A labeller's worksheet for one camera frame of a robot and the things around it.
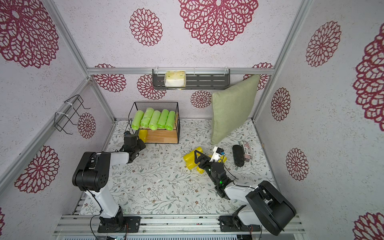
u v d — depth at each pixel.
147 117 0.94
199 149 1.02
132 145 0.78
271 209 0.43
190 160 0.95
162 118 0.93
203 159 0.74
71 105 0.78
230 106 0.84
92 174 0.50
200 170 0.89
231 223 0.73
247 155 0.97
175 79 0.90
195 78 0.92
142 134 1.05
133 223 0.73
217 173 0.64
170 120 0.91
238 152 0.98
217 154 0.76
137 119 0.93
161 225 0.75
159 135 1.09
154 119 0.93
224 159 0.75
